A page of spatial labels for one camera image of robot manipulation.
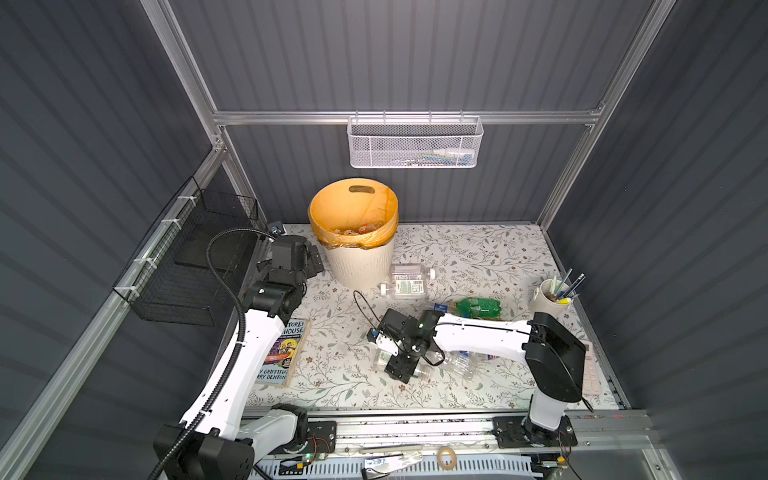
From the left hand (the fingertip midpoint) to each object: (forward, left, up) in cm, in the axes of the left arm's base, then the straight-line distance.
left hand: (295, 256), depth 74 cm
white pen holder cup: (-1, -71, -18) cm, 74 cm away
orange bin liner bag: (+30, -11, -13) cm, 35 cm away
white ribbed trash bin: (+8, -14, -16) cm, 23 cm away
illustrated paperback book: (-17, +7, -26) cm, 32 cm away
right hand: (-18, -26, -25) cm, 40 cm away
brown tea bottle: (+26, -14, -17) cm, 34 cm away
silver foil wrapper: (-41, -21, -27) cm, 53 cm away
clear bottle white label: (+8, -29, -26) cm, 40 cm away
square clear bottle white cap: (+15, -31, -25) cm, 43 cm away
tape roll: (-41, -37, -29) cm, 62 cm away
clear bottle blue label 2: (-1, -39, -24) cm, 46 cm away
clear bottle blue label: (-19, -44, -23) cm, 53 cm away
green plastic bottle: (-1, -52, -26) cm, 58 cm away
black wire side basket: (-4, +26, -2) cm, 26 cm away
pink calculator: (-22, -79, -27) cm, 86 cm away
